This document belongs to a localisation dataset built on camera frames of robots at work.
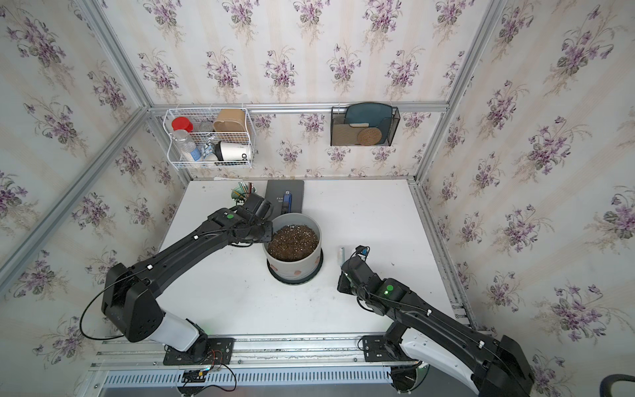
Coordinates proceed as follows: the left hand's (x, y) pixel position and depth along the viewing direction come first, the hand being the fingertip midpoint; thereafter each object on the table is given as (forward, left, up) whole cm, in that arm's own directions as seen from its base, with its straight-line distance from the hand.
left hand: (273, 235), depth 83 cm
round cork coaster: (+38, -36, +14) cm, 55 cm away
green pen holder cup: (+22, +15, -2) cm, 27 cm away
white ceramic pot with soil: (-3, -7, -4) cm, 9 cm away
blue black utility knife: (+21, -3, -7) cm, 22 cm away
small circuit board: (-38, +22, -17) cm, 47 cm away
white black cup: (+31, +17, +12) cm, 37 cm away
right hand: (-12, -23, -6) cm, 27 cm away
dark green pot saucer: (-11, -9, -11) cm, 18 cm away
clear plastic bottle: (+30, +34, +15) cm, 48 cm away
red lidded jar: (+37, +36, +20) cm, 55 cm away
